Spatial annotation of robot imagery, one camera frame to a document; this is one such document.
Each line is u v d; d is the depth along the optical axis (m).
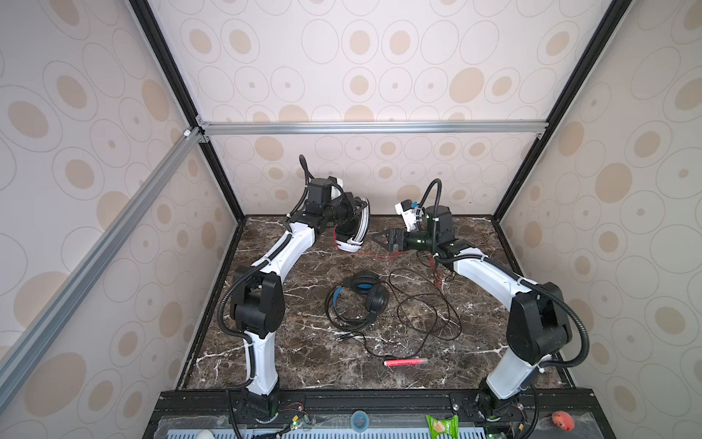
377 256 1.07
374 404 0.75
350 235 0.88
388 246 0.74
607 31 0.70
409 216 0.76
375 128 0.90
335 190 0.72
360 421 0.72
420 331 0.88
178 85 0.80
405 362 0.81
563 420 0.70
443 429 0.69
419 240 0.74
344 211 0.78
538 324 0.47
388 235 0.74
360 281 0.91
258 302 0.51
